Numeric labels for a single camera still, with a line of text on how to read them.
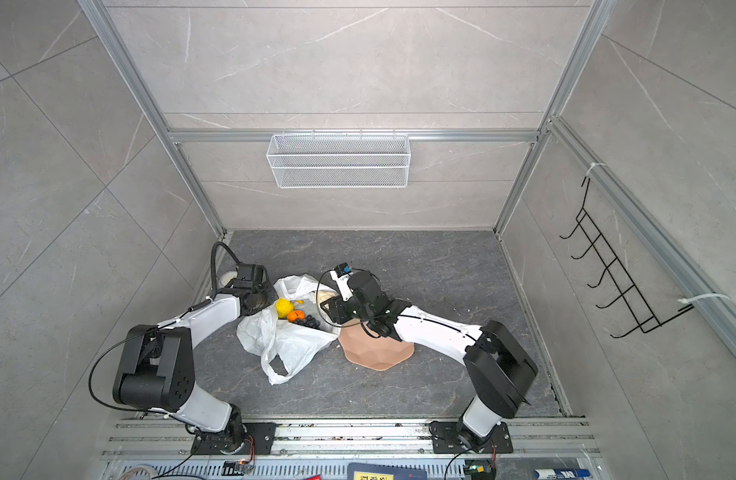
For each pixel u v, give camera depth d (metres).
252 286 0.73
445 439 0.73
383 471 0.68
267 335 0.83
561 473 0.67
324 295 0.81
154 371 0.45
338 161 1.01
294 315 0.91
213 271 0.67
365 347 0.88
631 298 0.63
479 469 0.70
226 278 1.03
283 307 0.92
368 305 0.63
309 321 0.90
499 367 0.46
